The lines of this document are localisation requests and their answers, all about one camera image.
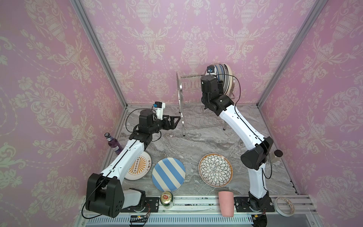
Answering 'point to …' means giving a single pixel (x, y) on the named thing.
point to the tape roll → (283, 206)
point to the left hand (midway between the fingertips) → (175, 117)
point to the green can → (166, 199)
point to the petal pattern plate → (215, 170)
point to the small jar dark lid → (277, 157)
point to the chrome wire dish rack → (193, 114)
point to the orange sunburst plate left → (140, 168)
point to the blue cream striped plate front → (168, 174)
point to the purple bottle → (113, 144)
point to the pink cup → (226, 200)
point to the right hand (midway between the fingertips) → (218, 81)
